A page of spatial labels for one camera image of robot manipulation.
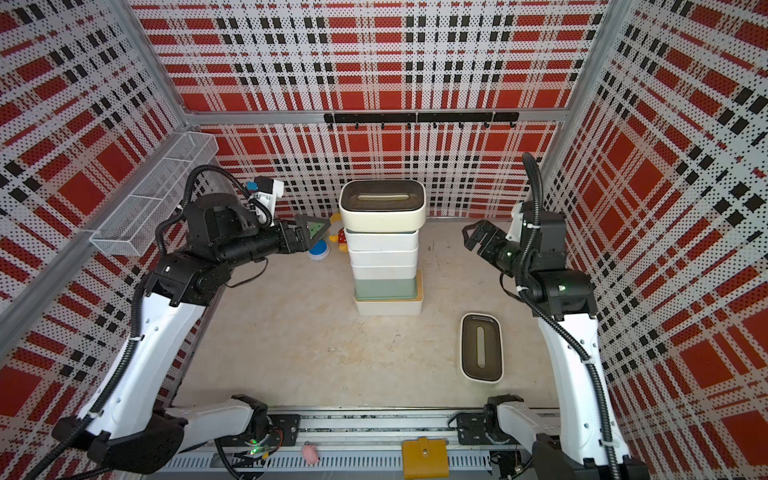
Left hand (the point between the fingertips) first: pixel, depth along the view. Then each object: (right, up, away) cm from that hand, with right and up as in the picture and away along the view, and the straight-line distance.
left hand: (321, 225), depth 62 cm
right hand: (+34, -3, +3) cm, 35 cm away
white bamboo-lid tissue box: (+13, -10, +15) cm, 22 cm away
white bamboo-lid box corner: (+13, -7, +13) cm, 20 cm away
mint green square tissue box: (+12, -17, +25) cm, 33 cm away
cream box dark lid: (+39, -33, +20) cm, 55 cm away
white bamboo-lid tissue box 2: (+20, -23, +31) cm, 43 cm away
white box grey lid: (+13, -3, +7) cm, 15 cm away
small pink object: (-5, -53, +7) cm, 54 cm away
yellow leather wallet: (+23, -54, +7) cm, 59 cm away
